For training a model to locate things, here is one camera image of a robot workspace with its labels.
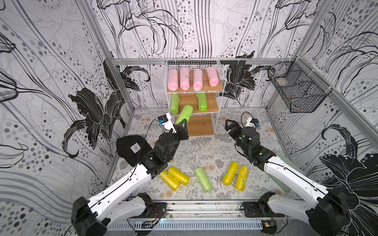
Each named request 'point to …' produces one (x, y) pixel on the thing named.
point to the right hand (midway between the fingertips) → (230, 123)
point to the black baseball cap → (132, 148)
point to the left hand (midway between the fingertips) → (187, 124)
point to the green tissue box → (283, 158)
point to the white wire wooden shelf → (201, 123)
